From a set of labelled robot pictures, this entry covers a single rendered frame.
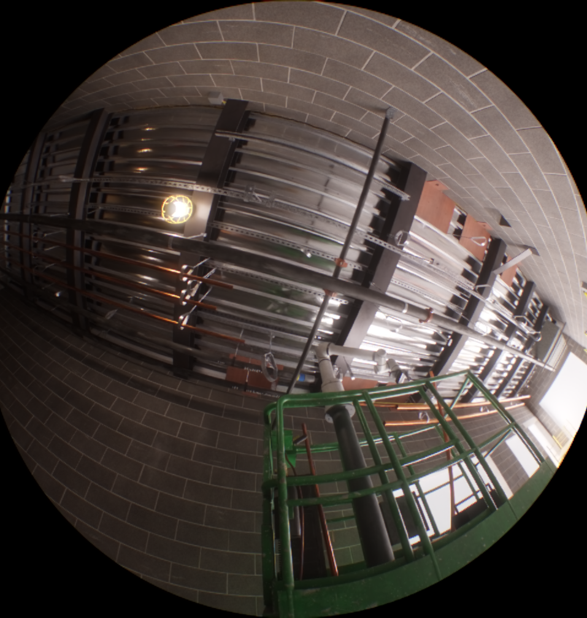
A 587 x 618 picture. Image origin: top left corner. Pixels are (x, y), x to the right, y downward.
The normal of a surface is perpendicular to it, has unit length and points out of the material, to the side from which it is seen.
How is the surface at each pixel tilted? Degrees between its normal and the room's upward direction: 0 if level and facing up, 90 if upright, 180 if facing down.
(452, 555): 90
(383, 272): 180
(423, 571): 90
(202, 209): 180
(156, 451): 90
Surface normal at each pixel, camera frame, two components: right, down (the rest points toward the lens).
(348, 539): 0.30, -0.88
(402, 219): 0.07, 0.40
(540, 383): -0.95, -0.25
